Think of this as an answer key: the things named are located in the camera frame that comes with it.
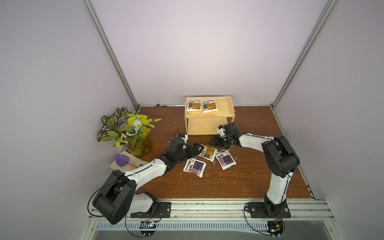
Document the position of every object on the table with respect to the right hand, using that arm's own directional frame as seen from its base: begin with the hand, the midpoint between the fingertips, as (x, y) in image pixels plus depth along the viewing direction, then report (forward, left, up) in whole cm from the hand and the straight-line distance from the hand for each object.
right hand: (212, 141), depth 95 cm
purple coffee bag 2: (-11, -8, -3) cm, 14 cm away
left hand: (-11, +7, +8) cm, 15 cm away
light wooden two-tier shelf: (+16, +10, -1) cm, 19 cm away
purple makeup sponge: (-13, +57, -3) cm, 59 cm away
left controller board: (-46, +33, -6) cm, 57 cm away
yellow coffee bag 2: (+14, +3, +19) cm, 24 cm away
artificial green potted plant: (-4, +47, +18) cm, 51 cm away
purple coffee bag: (-16, +11, -2) cm, 19 cm away
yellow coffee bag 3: (-7, +3, -2) cm, 8 cm away
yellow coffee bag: (+15, +13, +20) cm, 27 cm away
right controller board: (-44, -29, -6) cm, 53 cm away
